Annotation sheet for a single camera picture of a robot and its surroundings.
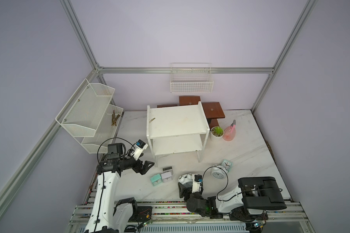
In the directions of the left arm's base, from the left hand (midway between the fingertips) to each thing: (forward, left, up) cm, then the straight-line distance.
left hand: (145, 161), depth 77 cm
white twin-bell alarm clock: (-7, -21, -7) cm, 23 cm away
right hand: (-7, -21, -14) cm, 27 cm away
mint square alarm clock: (+4, -49, -13) cm, 50 cm away
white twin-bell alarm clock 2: (-3, -40, -9) cm, 41 cm away
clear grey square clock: (0, -11, -11) cm, 15 cm away
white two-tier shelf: (+8, -17, +17) cm, 25 cm away
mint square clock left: (-6, -5, -11) cm, 13 cm away
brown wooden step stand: (+39, -42, 0) cm, 57 cm away
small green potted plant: (+23, -43, -6) cm, 49 cm away
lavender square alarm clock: (-5, -11, -11) cm, 16 cm away
